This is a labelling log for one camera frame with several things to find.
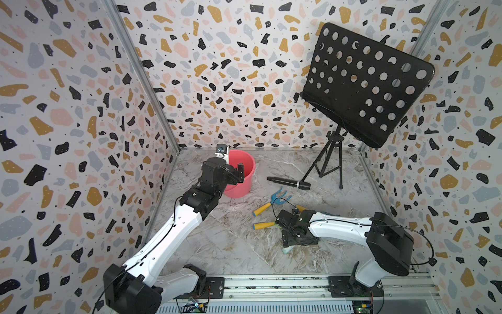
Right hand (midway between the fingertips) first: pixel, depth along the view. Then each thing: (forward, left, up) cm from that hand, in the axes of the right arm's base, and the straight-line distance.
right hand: (294, 242), depth 85 cm
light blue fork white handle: (-4, +4, +2) cm, 6 cm away
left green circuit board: (-24, +38, 0) cm, 45 cm away
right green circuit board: (-22, -24, -2) cm, 32 cm away
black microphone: (+29, -4, +3) cm, 30 cm away
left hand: (+19, +26, +31) cm, 44 cm away
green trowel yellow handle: (+6, +17, +3) cm, 18 cm away
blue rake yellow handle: (+23, +8, -1) cm, 24 cm away
